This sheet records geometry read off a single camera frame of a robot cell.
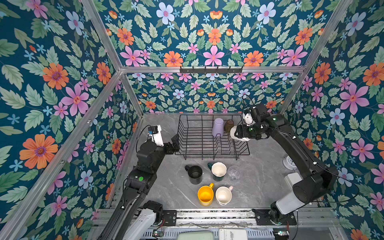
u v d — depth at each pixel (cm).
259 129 55
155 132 57
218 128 97
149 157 49
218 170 85
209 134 106
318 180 41
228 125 102
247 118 72
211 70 93
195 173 86
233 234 68
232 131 82
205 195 80
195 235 67
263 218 73
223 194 79
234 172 85
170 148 62
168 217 74
